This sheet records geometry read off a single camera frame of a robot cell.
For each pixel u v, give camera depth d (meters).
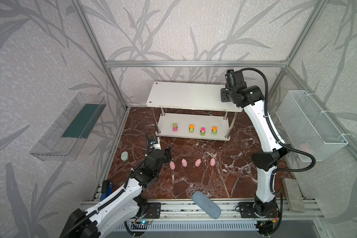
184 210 0.75
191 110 0.75
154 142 0.69
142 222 0.71
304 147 0.74
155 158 0.60
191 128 0.96
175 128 0.97
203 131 0.95
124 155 0.91
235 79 0.55
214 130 0.96
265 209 0.64
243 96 0.52
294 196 0.76
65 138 0.64
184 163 0.89
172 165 0.87
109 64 0.94
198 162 0.89
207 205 0.73
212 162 0.89
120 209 0.57
